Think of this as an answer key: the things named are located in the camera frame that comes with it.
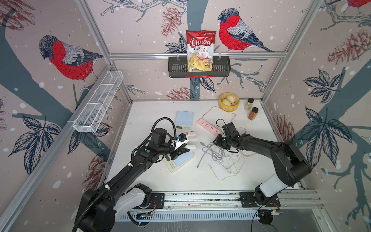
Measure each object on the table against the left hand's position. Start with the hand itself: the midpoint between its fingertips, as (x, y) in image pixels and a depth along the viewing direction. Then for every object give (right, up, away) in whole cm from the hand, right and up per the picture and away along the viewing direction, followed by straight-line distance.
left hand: (188, 144), depth 77 cm
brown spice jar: (+48, +16, +27) cm, 57 cm away
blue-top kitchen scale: (-9, -15, +7) cm, 19 cm away
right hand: (+17, -2, +17) cm, 24 cm away
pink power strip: (+15, +6, +24) cm, 29 cm away
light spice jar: (+47, +23, +33) cm, 62 cm away
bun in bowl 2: (+35, +29, +38) cm, 59 cm away
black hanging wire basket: (-7, +47, +18) cm, 51 cm away
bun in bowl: (+30, +25, +35) cm, 53 cm away
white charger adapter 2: (+2, -2, +1) cm, 3 cm away
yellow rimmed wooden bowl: (+35, +21, +35) cm, 54 cm away
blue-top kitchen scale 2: (-3, +10, +28) cm, 30 cm away
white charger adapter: (+2, +1, +19) cm, 20 cm away
